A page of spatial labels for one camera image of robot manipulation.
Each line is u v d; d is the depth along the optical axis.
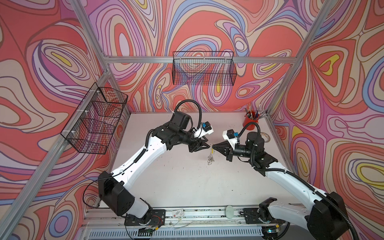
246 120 1.09
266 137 1.05
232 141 0.64
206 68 0.96
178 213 0.74
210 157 0.73
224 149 0.67
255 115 1.05
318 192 0.43
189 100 0.55
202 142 0.63
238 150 0.65
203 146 0.64
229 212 0.73
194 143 0.62
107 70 0.91
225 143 0.66
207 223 0.72
